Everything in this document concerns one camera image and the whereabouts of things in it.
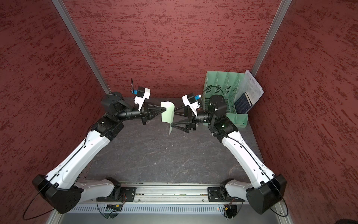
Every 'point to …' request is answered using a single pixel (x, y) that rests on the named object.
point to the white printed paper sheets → (250, 86)
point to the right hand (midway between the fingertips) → (171, 121)
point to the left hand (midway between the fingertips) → (164, 111)
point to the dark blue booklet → (243, 104)
